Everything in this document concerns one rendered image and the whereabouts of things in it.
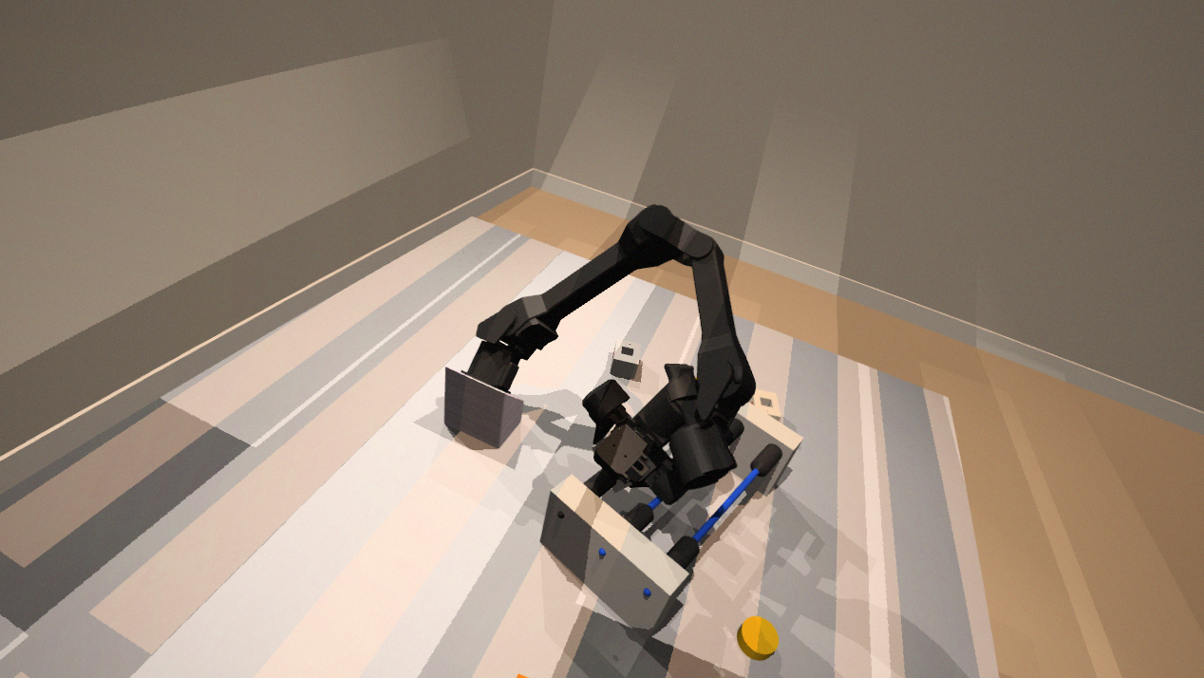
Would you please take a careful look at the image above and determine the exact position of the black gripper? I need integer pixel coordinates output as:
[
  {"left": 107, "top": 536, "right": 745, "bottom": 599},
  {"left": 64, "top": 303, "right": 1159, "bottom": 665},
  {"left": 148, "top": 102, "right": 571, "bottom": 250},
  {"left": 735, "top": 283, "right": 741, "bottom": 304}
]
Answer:
[{"left": 582, "top": 379, "right": 687, "bottom": 505}]

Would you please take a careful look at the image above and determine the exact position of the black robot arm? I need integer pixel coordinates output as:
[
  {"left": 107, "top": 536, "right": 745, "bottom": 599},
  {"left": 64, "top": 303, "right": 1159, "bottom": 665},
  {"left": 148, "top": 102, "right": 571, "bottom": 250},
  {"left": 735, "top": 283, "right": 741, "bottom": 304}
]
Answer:
[{"left": 461, "top": 204, "right": 756, "bottom": 490}]

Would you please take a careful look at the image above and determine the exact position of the yellow short cylinder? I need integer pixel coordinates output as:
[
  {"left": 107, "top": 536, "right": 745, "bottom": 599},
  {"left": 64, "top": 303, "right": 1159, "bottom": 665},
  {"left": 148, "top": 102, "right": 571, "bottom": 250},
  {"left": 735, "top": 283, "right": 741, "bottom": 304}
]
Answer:
[{"left": 737, "top": 617, "right": 779, "bottom": 661}]

